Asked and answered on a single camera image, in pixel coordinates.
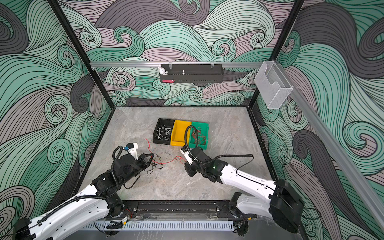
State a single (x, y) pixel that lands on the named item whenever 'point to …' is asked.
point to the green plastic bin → (205, 127)
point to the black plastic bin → (169, 123)
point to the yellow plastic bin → (177, 136)
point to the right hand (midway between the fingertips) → (185, 163)
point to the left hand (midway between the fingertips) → (155, 154)
